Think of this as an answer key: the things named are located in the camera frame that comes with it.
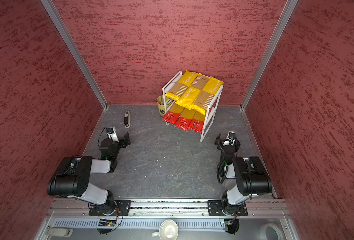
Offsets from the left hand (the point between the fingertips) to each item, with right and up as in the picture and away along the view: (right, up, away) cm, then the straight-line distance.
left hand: (122, 135), depth 93 cm
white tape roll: (+80, -42, -25) cm, 94 cm away
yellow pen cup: (+23, +23, +15) cm, 36 cm away
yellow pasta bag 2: (+42, +23, -16) cm, 51 cm away
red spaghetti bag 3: (+48, +9, -6) cm, 49 cm away
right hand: (+66, -1, -2) cm, 66 cm away
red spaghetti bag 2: (+40, +10, -6) cm, 42 cm away
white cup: (+32, -42, -25) cm, 58 cm away
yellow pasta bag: (+37, +28, -12) cm, 48 cm away
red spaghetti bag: (+33, +13, -3) cm, 35 cm away
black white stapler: (-2, +10, +13) cm, 17 cm away
